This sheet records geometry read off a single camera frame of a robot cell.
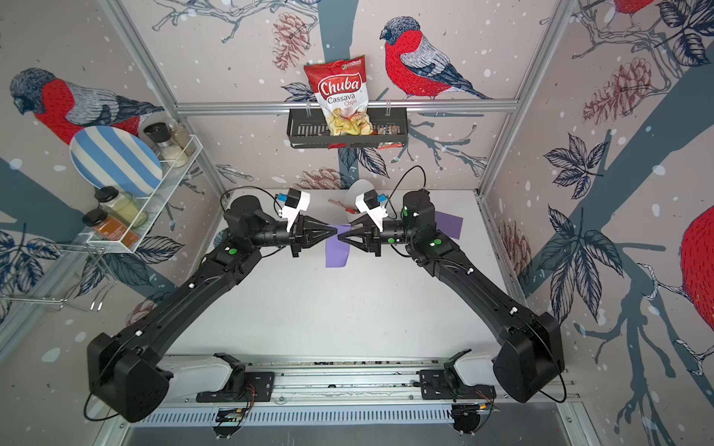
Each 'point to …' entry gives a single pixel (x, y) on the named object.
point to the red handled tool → (340, 204)
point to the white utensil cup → (354, 189)
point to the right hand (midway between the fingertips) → (342, 233)
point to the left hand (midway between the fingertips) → (337, 228)
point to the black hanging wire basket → (308, 128)
